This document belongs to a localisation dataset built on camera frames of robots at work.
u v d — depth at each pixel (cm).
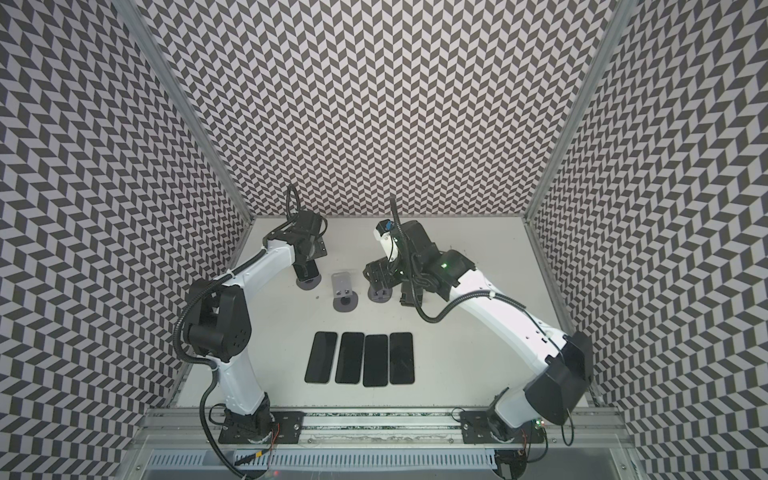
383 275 63
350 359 84
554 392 39
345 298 91
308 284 96
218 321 49
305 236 73
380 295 93
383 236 64
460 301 46
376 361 83
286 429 72
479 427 74
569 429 41
